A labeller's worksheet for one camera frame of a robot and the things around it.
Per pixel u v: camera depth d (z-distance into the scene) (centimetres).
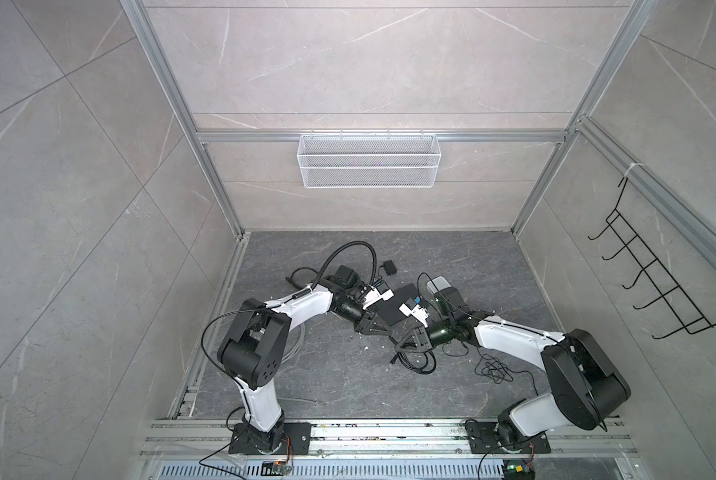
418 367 77
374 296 77
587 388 43
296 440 73
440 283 103
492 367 86
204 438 75
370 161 101
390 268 107
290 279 103
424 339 72
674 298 64
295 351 87
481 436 73
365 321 74
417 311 78
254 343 49
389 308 80
